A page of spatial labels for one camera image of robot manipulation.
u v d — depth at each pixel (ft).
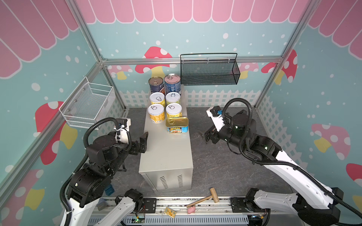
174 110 2.10
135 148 1.65
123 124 1.42
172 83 2.30
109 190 2.58
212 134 1.69
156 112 2.09
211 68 3.08
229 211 2.41
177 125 1.98
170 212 2.34
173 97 2.29
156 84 2.27
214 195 2.50
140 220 2.35
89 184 1.16
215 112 1.59
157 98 2.27
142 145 1.70
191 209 2.34
